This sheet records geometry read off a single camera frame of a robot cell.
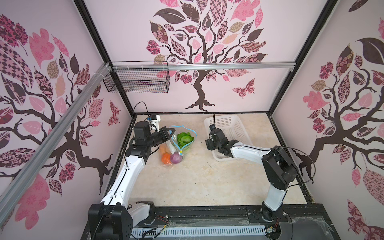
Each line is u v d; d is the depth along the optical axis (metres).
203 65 0.94
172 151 0.82
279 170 0.48
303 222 0.72
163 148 0.91
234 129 1.08
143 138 0.58
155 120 0.69
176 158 0.85
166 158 0.87
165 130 0.67
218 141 0.72
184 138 0.85
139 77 0.95
